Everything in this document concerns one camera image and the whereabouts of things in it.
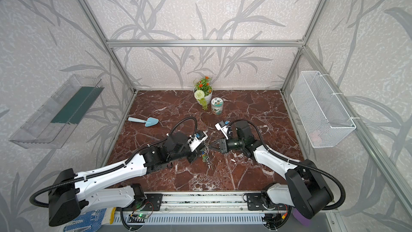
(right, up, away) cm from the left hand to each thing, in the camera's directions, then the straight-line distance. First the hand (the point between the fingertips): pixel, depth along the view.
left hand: (206, 141), depth 75 cm
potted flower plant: (-4, +25, +25) cm, 36 cm away
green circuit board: (-30, -34, -3) cm, 45 cm away
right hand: (+2, -1, +2) cm, 3 cm away
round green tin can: (+6, +18, +27) cm, 33 cm away
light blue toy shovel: (-38, +6, +28) cm, 47 cm away
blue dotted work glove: (-50, -34, -6) cm, 60 cm away
